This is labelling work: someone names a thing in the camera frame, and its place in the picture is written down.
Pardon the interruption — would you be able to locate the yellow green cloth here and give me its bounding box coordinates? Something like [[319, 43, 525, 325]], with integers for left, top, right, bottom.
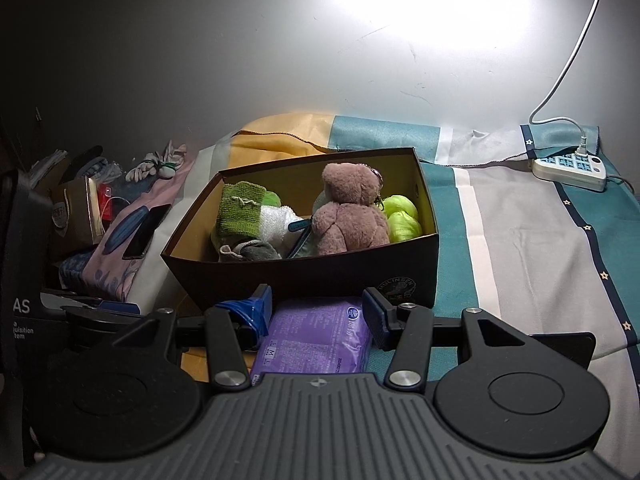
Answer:
[[383, 194, 424, 244]]

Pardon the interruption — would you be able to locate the white power strip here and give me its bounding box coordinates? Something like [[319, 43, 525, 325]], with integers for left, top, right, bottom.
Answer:
[[531, 154, 609, 193]]

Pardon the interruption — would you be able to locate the black smartphone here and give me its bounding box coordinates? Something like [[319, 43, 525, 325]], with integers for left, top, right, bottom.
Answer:
[[122, 204, 172, 261]]

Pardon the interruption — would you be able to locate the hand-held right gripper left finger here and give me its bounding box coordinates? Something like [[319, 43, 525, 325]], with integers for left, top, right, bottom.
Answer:
[[111, 284, 274, 392]]

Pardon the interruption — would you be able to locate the thin black cable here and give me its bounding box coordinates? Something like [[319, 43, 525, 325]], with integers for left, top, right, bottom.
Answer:
[[604, 171, 637, 195]]

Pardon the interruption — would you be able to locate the pink teddy bear keychain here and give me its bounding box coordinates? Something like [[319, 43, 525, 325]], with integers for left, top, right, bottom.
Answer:
[[310, 162, 392, 257]]

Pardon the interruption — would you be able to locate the white fluffy towel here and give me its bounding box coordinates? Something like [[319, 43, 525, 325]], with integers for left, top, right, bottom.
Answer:
[[259, 204, 307, 257]]

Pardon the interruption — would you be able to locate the stack of papers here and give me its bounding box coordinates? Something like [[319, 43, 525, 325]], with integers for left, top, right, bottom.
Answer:
[[27, 147, 71, 183]]

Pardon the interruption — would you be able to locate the teal striped bed sheet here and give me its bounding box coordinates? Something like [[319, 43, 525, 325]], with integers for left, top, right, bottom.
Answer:
[[180, 112, 640, 391]]

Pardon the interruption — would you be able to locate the purple plastic pack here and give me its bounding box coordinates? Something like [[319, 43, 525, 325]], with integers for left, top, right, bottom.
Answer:
[[249, 299, 375, 377]]

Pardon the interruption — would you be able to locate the brown cardboard box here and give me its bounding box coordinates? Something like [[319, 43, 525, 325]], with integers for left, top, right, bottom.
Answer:
[[160, 147, 441, 312]]

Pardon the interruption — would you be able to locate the black flat rectangular object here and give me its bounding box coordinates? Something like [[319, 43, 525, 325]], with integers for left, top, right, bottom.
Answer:
[[529, 331, 597, 363]]

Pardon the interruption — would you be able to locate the pink printed blanket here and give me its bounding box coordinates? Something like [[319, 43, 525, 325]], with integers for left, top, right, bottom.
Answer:
[[57, 152, 198, 306]]

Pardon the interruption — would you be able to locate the green towel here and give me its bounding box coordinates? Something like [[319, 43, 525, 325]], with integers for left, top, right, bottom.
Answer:
[[214, 182, 269, 250]]

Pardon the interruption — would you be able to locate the small cardboard box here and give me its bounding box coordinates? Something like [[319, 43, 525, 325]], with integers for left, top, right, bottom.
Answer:
[[49, 176, 107, 257]]

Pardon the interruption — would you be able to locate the pale sock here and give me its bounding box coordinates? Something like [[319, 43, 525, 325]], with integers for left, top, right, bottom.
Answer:
[[218, 239, 282, 263]]

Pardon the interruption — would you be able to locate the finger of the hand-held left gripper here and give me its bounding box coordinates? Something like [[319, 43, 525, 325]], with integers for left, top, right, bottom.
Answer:
[[42, 289, 142, 317]]

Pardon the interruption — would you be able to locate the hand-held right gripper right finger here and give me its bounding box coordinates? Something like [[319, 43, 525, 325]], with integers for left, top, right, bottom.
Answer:
[[362, 287, 533, 392]]

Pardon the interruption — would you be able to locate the white power cable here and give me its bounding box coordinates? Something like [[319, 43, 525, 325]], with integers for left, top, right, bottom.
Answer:
[[529, 0, 607, 159]]

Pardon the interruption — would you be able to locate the red small packet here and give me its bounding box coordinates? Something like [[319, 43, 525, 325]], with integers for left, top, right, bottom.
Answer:
[[96, 184, 115, 222]]

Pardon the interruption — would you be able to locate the white cloth flower bundle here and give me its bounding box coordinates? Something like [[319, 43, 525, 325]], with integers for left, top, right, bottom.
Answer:
[[124, 139, 189, 182]]

